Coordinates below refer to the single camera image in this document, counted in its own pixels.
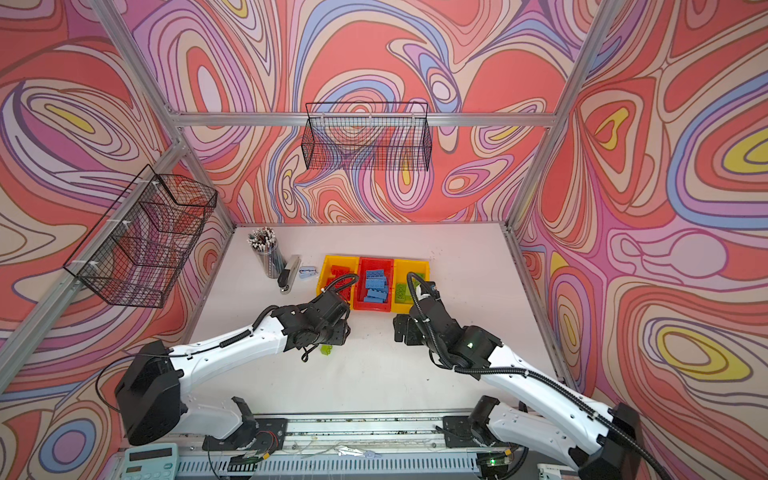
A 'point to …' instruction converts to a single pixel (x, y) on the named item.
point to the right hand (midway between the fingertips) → (411, 328)
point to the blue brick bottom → (377, 293)
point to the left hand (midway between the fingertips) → (342, 330)
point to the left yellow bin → (342, 287)
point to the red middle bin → (367, 264)
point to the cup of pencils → (267, 252)
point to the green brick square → (326, 349)
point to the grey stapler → (287, 277)
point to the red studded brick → (339, 270)
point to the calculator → (151, 462)
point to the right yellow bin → (402, 267)
